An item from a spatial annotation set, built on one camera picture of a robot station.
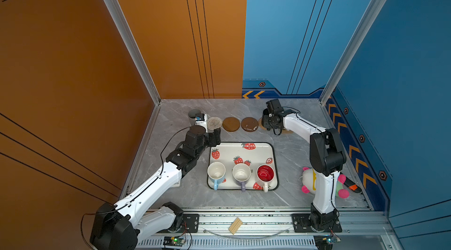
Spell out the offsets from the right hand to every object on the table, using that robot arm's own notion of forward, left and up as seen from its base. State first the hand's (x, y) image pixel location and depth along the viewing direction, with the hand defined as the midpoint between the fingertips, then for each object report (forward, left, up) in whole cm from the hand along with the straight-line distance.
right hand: (266, 122), depth 101 cm
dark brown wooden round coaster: (+2, +10, -4) cm, 11 cm away
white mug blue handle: (-29, +28, -2) cm, 40 cm away
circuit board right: (-55, -18, -9) cm, 59 cm away
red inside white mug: (-29, +4, -4) cm, 29 cm away
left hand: (-15, +28, +16) cm, 36 cm away
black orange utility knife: (-34, -37, -6) cm, 50 cm away
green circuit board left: (-55, +44, -7) cm, 71 cm away
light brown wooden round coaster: (+3, +21, -6) cm, 22 cm away
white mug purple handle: (-27, +16, -5) cm, 32 cm away
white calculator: (-34, +47, -4) cm, 58 cm away
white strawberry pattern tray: (-16, +8, -8) cm, 20 cm away
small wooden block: (-50, +19, -6) cm, 54 cm away
